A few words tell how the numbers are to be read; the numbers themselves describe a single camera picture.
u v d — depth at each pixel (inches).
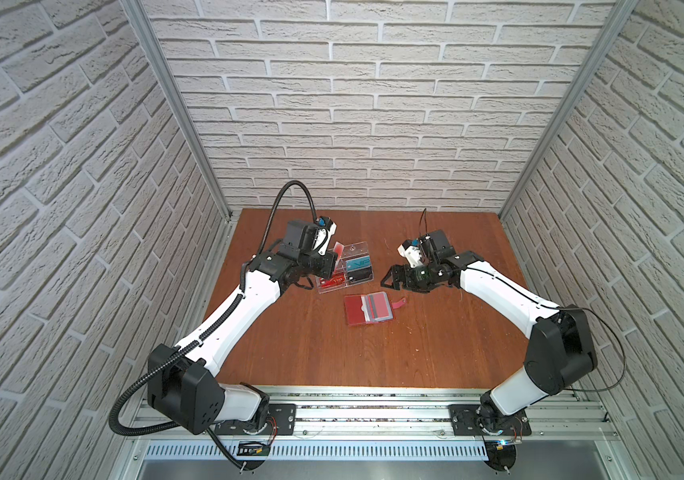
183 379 15.3
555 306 18.7
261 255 23.8
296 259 23.0
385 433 28.9
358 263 39.0
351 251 39.4
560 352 17.8
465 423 28.8
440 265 25.0
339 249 31.4
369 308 36.3
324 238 25.5
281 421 28.8
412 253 31.4
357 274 38.5
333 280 38.4
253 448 28.4
